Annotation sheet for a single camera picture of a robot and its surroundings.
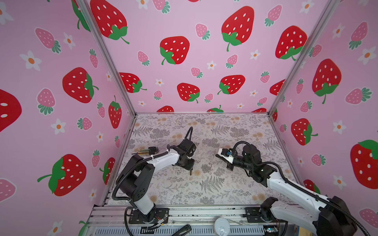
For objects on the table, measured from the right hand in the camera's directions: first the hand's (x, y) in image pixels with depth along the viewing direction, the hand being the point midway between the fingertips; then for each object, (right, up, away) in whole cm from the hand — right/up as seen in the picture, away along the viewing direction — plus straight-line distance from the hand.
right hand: (217, 153), depth 77 cm
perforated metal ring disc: (-1, -10, +18) cm, 20 cm away
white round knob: (+1, -32, -11) cm, 34 cm away
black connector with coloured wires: (-41, -2, +21) cm, 46 cm away
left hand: (-15, -10, +13) cm, 22 cm away
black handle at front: (-17, -34, -11) cm, 39 cm away
